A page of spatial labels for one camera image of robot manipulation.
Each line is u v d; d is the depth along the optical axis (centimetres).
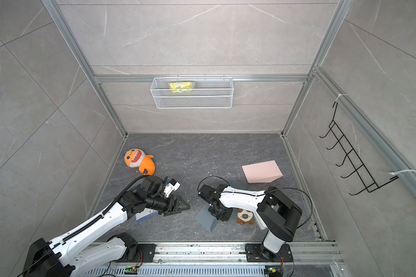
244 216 80
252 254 73
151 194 62
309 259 73
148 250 73
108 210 51
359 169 63
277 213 44
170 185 73
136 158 98
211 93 101
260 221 79
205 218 84
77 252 43
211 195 63
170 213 65
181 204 67
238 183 96
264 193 49
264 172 103
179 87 84
